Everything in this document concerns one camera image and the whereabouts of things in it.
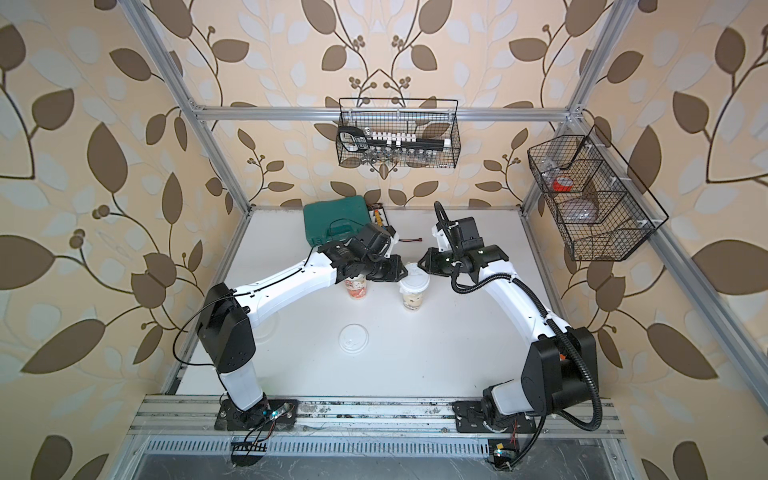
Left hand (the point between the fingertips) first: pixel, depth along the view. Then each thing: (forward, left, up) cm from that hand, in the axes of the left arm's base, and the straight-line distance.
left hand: (404, 270), depth 81 cm
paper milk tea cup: (-4, -3, -10) cm, 11 cm away
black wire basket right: (+8, -49, +16) cm, 52 cm away
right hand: (+3, -5, -1) cm, 6 cm away
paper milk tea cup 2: (-1, +14, -8) cm, 16 cm away
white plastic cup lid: (-3, -3, -1) cm, 5 cm away
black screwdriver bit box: (+38, +10, -17) cm, 43 cm away
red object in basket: (+18, -43, +16) cm, 49 cm away
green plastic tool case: (+7, +18, +12) cm, 22 cm away
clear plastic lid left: (-12, +14, -18) cm, 26 cm away
